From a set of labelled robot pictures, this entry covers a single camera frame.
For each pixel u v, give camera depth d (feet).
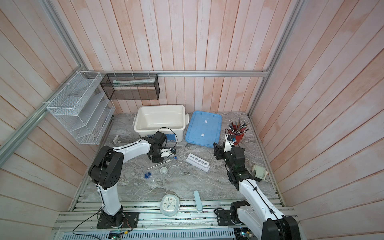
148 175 2.88
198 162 2.96
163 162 3.05
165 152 2.81
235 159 1.96
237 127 3.22
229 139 2.33
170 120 3.70
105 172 1.65
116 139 3.39
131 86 3.41
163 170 2.94
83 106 2.41
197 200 2.51
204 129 3.66
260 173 2.75
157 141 2.51
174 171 2.96
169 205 2.50
